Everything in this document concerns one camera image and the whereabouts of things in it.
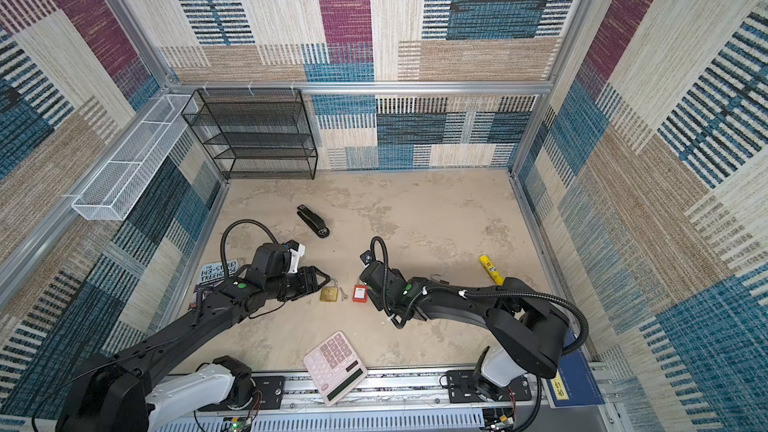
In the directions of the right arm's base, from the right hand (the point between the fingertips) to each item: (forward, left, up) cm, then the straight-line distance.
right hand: (383, 285), depth 87 cm
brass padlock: (-1, +16, -2) cm, 16 cm away
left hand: (0, +16, +7) cm, 17 cm away
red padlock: (-2, +7, -2) cm, 7 cm away
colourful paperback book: (+5, +52, -2) cm, 52 cm away
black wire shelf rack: (+54, +45, +14) cm, 71 cm away
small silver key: (-1, +12, -4) cm, 13 cm away
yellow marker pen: (+2, -34, -3) cm, 34 cm away
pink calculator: (-21, +13, -2) cm, 24 cm away
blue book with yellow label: (-25, -45, -3) cm, 52 cm away
